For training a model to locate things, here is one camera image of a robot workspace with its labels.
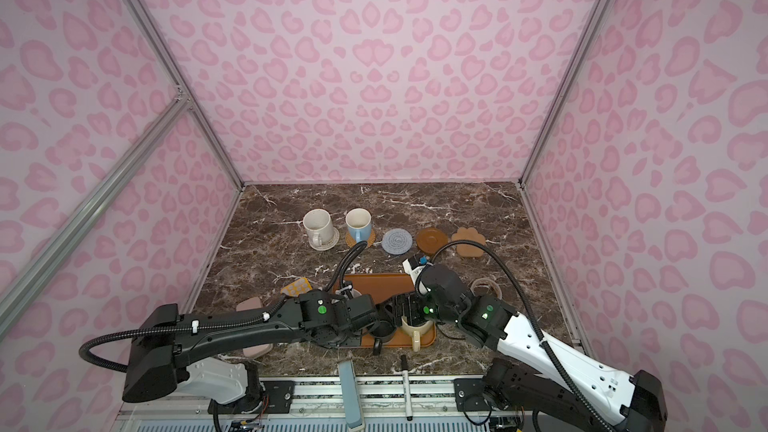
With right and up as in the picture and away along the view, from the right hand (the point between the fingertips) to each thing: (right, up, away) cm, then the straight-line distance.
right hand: (394, 305), depth 70 cm
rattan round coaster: (-8, +11, +32) cm, 35 cm away
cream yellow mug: (+6, -9, +6) cm, 12 cm away
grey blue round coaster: (+1, +11, +33) cm, 35 cm away
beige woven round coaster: (-22, +10, +31) cm, 39 cm away
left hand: (-9, -9, +5) cm, 14 cm away
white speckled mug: (-26, +16, +33) cm, 45 cm away
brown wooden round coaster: (+12, +12, +33) cm, 37 cm away
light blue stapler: (-11, -24, +3) cm, 26 cm away
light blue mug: (-12, +18, +30) cm, 36 cm away
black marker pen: (+3, -21, +5) cm, 22 cm away
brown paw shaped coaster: (+26, +14, +34) cm, 44 cm away
